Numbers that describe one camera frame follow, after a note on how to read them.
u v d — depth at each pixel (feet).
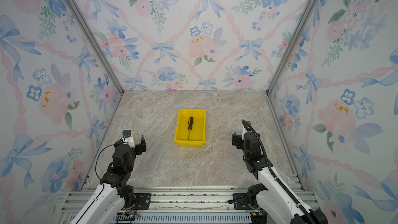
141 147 2.46
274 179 1.69
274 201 1.87
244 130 2.38
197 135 3.13
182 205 2.41
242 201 2.40
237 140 2.46
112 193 1.81
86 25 2.75
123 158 1.97
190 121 3.29
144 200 2.45
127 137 2.22
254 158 2.02
